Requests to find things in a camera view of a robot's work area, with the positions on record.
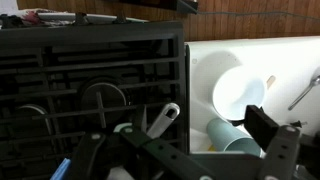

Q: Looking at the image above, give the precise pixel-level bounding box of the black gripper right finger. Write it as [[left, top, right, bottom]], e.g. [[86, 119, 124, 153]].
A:
[[244, 105, 300, 180]]

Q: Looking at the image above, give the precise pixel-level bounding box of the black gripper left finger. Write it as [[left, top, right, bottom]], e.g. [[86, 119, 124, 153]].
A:
[[67, 126, 214, 180]]

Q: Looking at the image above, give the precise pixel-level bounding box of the blue paper towel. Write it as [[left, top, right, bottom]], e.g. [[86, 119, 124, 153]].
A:
[[50, 158, 71, 180]]

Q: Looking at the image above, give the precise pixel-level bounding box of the small steel saucepan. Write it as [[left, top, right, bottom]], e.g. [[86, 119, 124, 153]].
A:
[[113, 103, 180, 139]]

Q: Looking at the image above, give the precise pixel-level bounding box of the teal cup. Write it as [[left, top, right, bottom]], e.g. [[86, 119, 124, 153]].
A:
[[206, 118, 261, 156]]

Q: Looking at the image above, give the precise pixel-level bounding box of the white bowl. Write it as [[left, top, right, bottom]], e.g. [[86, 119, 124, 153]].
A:
[[212, 66, 267, 121]]

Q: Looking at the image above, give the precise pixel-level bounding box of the white sink basin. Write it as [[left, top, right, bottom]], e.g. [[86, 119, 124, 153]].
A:
[[187, 36, 320, 154]]

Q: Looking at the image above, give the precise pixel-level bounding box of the black gas stove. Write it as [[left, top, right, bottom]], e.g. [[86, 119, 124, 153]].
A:
[[0, 22, 189, 180]]

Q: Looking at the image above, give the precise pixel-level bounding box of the patterned cloth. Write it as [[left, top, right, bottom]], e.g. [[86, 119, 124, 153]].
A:
[[0, 8, 74, 28]]

